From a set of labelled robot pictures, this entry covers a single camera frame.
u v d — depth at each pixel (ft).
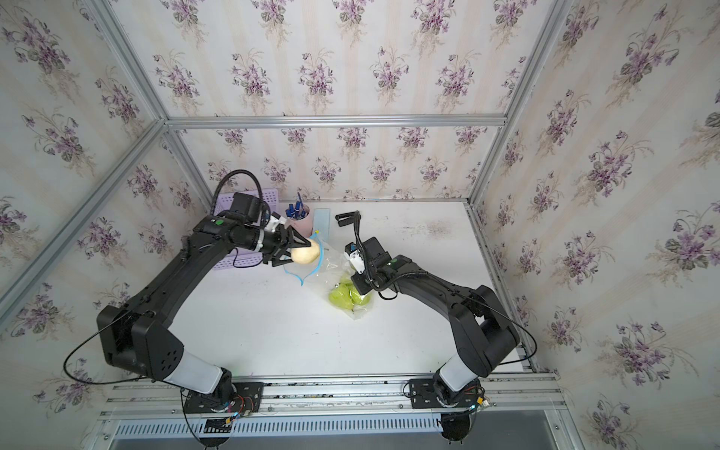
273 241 2.24
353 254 2.57
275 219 2.51
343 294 2.75
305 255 2.44
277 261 2.39
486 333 1.44
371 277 2.16
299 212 3.50
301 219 3.31
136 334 1.32
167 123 3.03
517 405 2.40
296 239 2.35
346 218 3.65
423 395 2.39
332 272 3.20
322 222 3.62
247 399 2.35
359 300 2.82
